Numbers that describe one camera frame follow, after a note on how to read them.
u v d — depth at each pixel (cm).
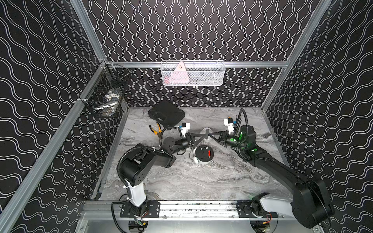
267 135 100
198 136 77
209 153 90
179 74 89
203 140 76
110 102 85
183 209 76
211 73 100
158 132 104
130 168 49
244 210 73
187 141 73
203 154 90
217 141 72
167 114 111
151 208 75
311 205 41
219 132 74
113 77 100
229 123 74
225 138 69
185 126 79
